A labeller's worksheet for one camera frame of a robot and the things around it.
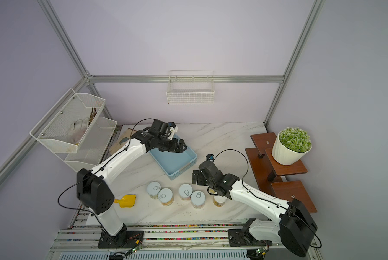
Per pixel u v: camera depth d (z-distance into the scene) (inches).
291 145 25.6
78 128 30.9
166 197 32.2
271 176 35.4
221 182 23.2
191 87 38.5
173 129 30.7
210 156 28.8
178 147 29.4
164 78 75.8
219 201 31.0
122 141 43.7
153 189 33.0
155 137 25.2
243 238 25.7
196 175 28.7
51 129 26.5
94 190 17.7
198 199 31.6
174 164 38.8
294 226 15.8
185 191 32.5
